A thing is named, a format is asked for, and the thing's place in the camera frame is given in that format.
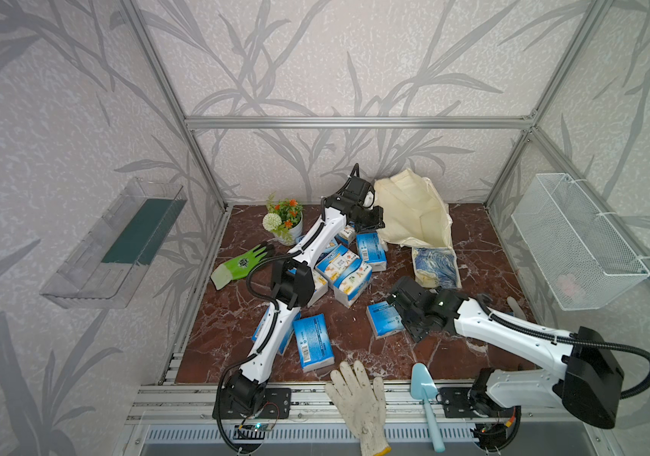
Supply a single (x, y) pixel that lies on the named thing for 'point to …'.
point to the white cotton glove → (362, 408)
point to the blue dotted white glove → (517, 312)
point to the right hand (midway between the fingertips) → (390, 309)
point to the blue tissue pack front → (314, 342)
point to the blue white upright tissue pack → (372, 251)
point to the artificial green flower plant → (283, 216)
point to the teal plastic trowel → (423, 388)
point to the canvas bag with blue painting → (413, 216)
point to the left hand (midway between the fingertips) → (386, 223)
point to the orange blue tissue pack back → (346, 236)
